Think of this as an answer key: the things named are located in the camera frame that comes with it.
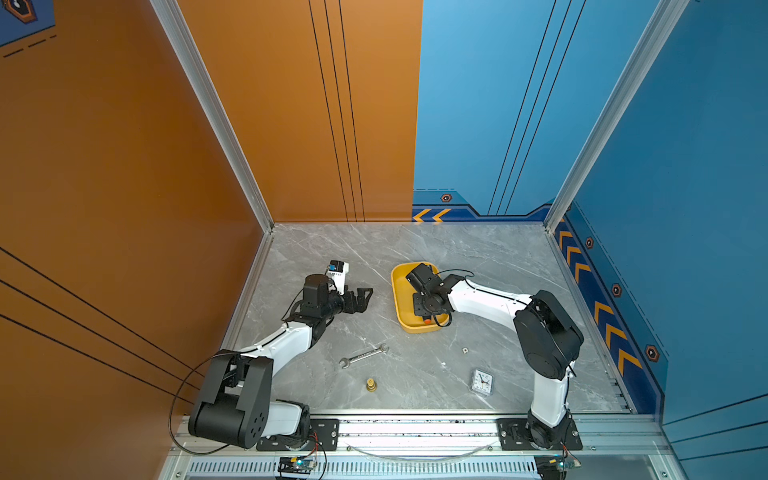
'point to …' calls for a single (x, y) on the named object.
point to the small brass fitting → (371, 385)
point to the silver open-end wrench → (366, 355)
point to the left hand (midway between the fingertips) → (360, 286)
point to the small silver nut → (465, 350)
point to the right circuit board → (554, 466)
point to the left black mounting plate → (324, 435)
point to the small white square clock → (482, 382)
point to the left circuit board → (296, 464)
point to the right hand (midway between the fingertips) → (419, 307)
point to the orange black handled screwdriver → (428, 321)
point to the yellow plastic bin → (404, 295)
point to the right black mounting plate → (513, 436)
